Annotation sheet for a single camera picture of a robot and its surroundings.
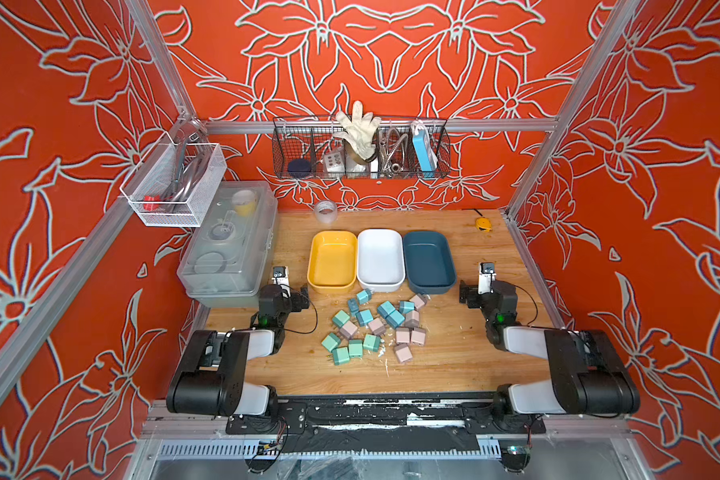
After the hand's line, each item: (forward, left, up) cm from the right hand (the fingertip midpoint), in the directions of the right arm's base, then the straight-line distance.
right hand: (473, 278), depth 92 cm
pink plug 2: (-17, +18, -6) cm, 26 cm away
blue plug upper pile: (-9, +28, -4) cm, 30 cm away
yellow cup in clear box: (+23, +76, +11) cm, 80 cm away
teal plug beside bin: (-8, +38, -3) cm, 39 cm away
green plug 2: (-21, +37, -6) cm, 43 cm away
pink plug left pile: (-16, +39, -5) cm, 42 cm away
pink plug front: (-22, +23, -6) cm, 32 cm away
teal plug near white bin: (-5, +34, -4) cm, 35 cm away
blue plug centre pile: (-12, +25, -4) cm, 28 cm away
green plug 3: (-19, +44, -5) cm, 48 cm away
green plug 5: (-19, +32, -4) cm, 38 cm away
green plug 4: (-12, +42, -5) cm, 44 cm away
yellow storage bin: (+10, +46, -7) cm, 48 cm away
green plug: (-23, +41, -4) cm, 47 cm away
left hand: (-2, +58, -1) cm, 58 cm away
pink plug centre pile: (-15, +30, -5) cm, 34 cm away
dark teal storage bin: (+7, +12, -5) cm, 14 cm away
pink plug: (-6, +17, -5) cm, 18 cm away
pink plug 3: (-17, +23, -6) cm, 29 cm away
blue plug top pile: (-9, +21, -4) cm, 23 cm away
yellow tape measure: (+28, -12, -5) cm, 31 cm away
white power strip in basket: (+28, +44, +23) cm, 58 cm away
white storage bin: (+9, +29, -4) cm, 30 cm away
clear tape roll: (+36, +51, -6) cm, 62 cm away
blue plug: (-11, +34, -5) cm, 36 cm away
